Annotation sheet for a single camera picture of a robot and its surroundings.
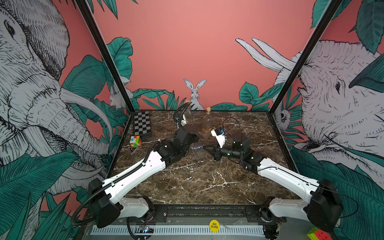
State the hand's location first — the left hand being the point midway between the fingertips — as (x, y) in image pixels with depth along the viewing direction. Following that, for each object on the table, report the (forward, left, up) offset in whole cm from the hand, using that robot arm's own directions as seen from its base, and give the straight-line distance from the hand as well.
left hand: (193, 126), depth 73 cm
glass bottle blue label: (-8, -3, -9) cm, 12 cm away
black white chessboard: (+24, +37, -26) cm, 51 cm away
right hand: (-8, -5, -5) cm, 11 cm away
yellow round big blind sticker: (-39, -9, -28) cm, 49 cm away
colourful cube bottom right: (-45, -53, -24) cm, 74 cm away
